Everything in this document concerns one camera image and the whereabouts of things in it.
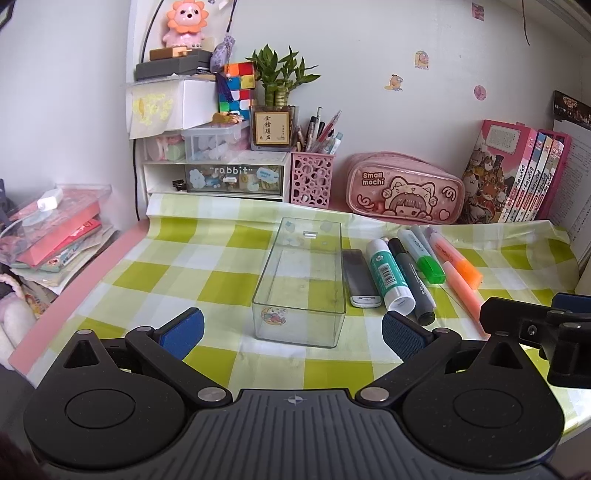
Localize salmon pink highlighter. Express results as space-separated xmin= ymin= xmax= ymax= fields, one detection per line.
xmin=443 ymin=261 xmax=489 ymax=338

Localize orange cap highlighter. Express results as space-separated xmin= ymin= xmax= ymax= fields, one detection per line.
xmin=426 ymin=227 xmax=483 ymax=290

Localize dark grey marker pen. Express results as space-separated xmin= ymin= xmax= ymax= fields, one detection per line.
xmin=388 ymin=237 xmax=436 ymax=326

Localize open white book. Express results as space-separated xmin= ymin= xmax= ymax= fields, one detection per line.
xmin=550 ymin=120 xmax=590 ymax=295

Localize green cap highlighter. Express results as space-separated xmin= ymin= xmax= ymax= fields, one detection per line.
xmin=398 ymin=229 xmax=446 ymax=285

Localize teal white glue stick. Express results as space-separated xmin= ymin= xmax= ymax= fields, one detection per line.
xmin=366 ymin=239 xmax=416 ymax=316

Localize pink boxed book set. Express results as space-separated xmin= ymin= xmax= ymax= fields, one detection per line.
xmin=459 ymin=120 xmax=572 ymax=224

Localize black grey eraser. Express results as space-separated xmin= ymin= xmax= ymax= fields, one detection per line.
xmin=342 ymin=249 xmax=383 ymax=309

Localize stack of books and folders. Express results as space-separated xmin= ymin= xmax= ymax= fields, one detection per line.
xmin=1 ymin=184 xmax=116 ymax=294

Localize green white checkered tablecloth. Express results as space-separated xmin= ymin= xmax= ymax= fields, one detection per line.
xmin=10 ymin=194 xmax=579 ymax=394

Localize clear plastic organizer box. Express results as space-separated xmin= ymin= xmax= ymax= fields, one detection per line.
xmin=252 ymin=217 xmax=346 ymax=348

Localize pink cartoon pencil case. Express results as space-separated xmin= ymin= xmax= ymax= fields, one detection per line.
xmin=346 ymin=152 xmax=465 ymax=225

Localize white drawer organizer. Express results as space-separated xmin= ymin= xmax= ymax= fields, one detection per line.
xmin=143 ymin=150 xmax=291 ymax=202

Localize clear lidded small box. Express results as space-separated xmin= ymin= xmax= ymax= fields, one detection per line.
xmin=181 ymin=121 xmax=249 ymax=163

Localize pink perforated pen holder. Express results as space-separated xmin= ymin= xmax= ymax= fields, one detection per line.
xmin=290 ymin=152 xmax=335 ymax=209

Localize white storage box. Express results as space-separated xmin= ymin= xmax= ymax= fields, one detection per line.
xmin=126 ymin=76 xmax=218 ymax=140

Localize pens in holder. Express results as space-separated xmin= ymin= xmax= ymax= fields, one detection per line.
xmin=294 ymin=106 xmax=342 ymax=155

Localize potted lucky bamboo plant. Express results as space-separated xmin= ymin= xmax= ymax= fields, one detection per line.
xmin=247 ymin=45 xmax=321 ymax=151

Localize colourful cube puzzle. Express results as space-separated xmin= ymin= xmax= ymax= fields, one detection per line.
xmin=218 ymin=61 xmax=256 ymax=120

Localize dark grey flat box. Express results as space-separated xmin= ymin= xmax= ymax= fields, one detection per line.
xmin=134 ymin=49 xmax=212 ymax=81

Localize pink lion figurine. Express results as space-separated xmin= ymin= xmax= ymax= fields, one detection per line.
xmin=162 ymin=0 xmax=209 ymax=48

